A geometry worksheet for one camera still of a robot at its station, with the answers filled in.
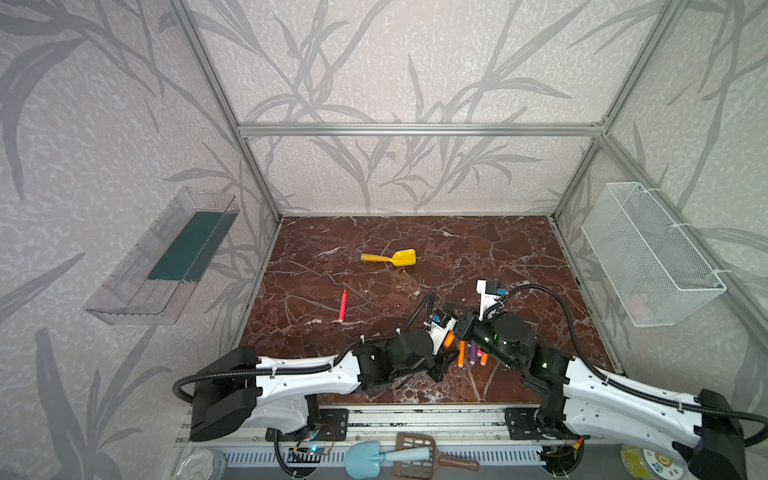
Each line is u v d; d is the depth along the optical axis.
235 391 0.41
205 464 0.65
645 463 0.63
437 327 0.64
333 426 0.73
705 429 0.41
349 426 0.75
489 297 0.65
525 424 0.74
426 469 0.68
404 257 1.08
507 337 0.53
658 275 0.63
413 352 0.54
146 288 0.62
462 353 0.85
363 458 0.68
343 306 0.95
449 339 0.69
